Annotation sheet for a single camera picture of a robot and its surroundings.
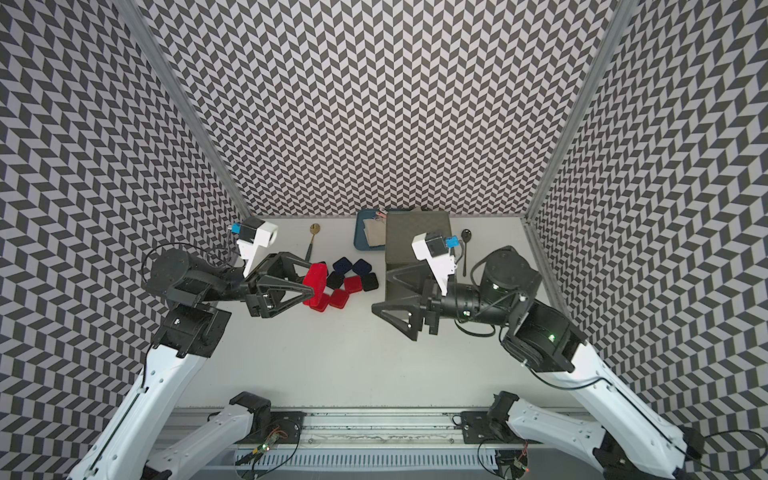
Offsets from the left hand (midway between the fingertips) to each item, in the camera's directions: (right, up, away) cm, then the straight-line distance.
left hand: (316, 289), depth 48 cm
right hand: (+11, -2, 0) cm, 11 cm away
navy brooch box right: (0, -1, +56) cm, 56 cm away
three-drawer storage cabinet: (+14, +12, +42) cm, 46 cm away
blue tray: (-1, +8, +63) cm, 63 cm away
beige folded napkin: (+4, +12, +65) cm, 66 cm away
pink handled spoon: (+6, +19, +71) cm, 74 cm away
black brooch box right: (+4, -5, +51) cm, 51 cm away
